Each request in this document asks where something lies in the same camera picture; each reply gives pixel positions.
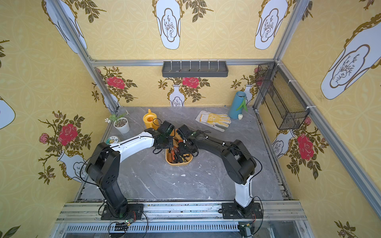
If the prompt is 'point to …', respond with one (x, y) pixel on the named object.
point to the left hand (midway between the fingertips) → (164, 142)
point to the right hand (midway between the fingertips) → (187, 147)
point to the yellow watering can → (151, 120)
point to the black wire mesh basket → (287, 108)
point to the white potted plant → (120, 122)
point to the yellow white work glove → (211, 120)
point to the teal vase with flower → (238, 103)
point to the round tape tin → (111, 140)
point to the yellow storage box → (173, 156)
